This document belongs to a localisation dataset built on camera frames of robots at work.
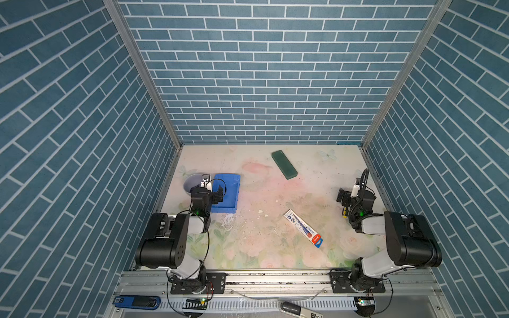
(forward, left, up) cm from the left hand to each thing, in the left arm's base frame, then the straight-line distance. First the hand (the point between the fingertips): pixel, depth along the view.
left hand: (213, 184), depth 93 cm
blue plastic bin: (+2, -8, -4) cm, 9 cm away
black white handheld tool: (-48, -33, -2) cm, 59 cm away
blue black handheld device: (-45, +19, -4) cm, 50 cm away
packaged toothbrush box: (-19, -42, -6) cm, 47 cm away
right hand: (-2, -67, -1) cm, 67 cm away
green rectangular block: (+18, -36, -6) cm, 41 cm away
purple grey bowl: (+4, +12, -3) cm, 13 cm away
